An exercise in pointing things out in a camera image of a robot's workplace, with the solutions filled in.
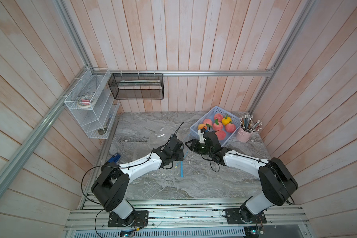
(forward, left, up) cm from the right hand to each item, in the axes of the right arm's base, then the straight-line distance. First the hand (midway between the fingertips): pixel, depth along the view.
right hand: (186, 144), depth 88 cm
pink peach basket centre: (+21, -24, -8) cm, 33 cm away
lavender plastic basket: (+27, -39, -8) cm, 48 cm away
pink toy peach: (+25, -17, -7) cm, 31 cm away
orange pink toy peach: (+23, -13, -10) cm, 28 cm away
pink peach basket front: (+13, -24, -7) cm, 29 cm away
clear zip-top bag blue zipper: (-7, +4, -12) cm, 15 cm away
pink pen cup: (+11, -39, -6) cm, 41 cm away
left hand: (-6, +4, -4) cm, 8 cm away
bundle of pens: (+19, -41, -1) cm, 45 cm away
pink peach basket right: (+19, -32, -8) cm, 39 cm away
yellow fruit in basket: (+26, -31, -8) cm, 41 cm away
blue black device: (-6, +45, -9) cm, 47 cm away
